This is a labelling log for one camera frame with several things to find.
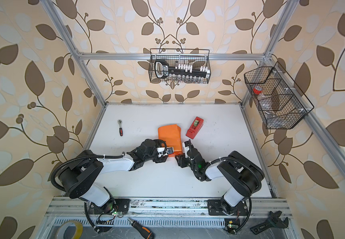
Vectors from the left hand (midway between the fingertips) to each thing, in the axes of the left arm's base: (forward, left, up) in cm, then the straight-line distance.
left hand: (166, 145), depth 89 cm
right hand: (-5, -8, -6) cm, 11 cm away
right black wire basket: (+13, -60, +26) cm, 66 cm away
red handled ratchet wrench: (+14, +34, -7) cm, 38 cm away
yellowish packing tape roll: (-42, +44, -3) cm, 61 cm away
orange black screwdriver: (-42, +5, -4) cm, 43 cm away
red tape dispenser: (+16, -19, -3) cm, 24 cm away
